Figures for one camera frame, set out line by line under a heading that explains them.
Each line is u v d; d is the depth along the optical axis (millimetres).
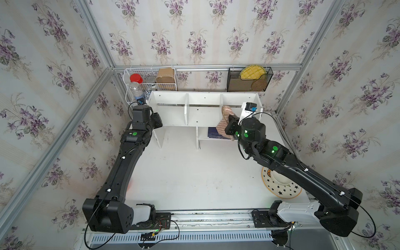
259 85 976
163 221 722
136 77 922
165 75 882
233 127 565
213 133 901
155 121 675
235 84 978
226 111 630
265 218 730
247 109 538
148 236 714
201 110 861
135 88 846
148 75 992
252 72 949
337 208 386
